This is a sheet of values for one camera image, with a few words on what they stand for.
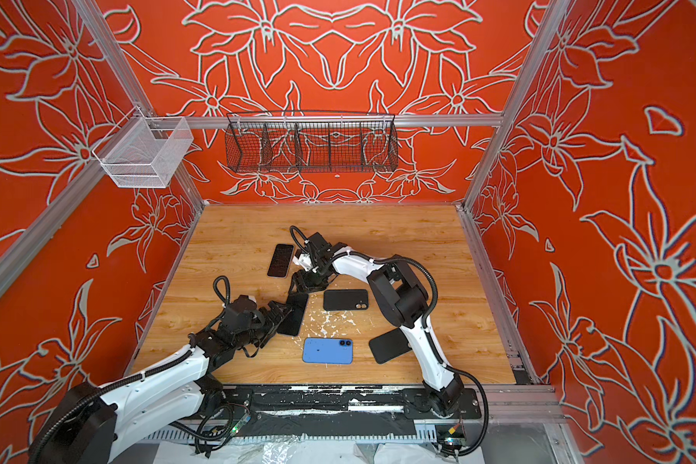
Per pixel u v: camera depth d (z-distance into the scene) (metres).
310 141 1.00
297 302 0.92
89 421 0.40
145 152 0.92
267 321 0.70
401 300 0.56
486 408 0.68
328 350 0.82
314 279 0.83
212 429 0.71
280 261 1.01
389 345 0.84
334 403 0.74
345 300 0.93
